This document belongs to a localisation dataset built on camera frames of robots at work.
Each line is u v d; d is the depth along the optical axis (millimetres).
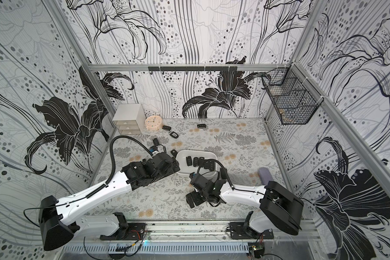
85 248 687
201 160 956
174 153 1003
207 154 968
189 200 733
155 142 1043
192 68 901
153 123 1145
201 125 1145
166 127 1119
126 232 664
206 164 938
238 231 732
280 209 414
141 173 519
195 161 954
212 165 930
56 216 387
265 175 881
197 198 719
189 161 956
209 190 638
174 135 1075
